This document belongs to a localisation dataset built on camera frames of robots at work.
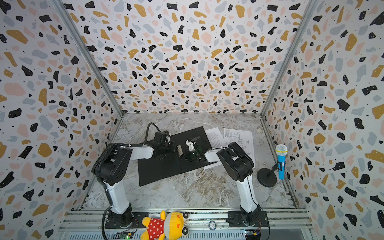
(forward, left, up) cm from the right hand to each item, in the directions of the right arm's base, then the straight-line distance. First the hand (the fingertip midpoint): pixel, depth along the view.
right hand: (178, 155), depth 94 cm
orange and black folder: (-3, +3, -2) cm, 5 cm away
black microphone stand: (-12, -53, -2) cm, 55 cm away
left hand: (+7, +1, +1) cm, 7 cm away
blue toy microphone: (-8, -54, +21) cm, 58 cm away
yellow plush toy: (-39, -2, +6) cm, 39 cm away
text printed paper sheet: (+18, -24, -6) cm, 31 cm away
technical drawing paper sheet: (+16, -45, -4) cm, 48 cm away
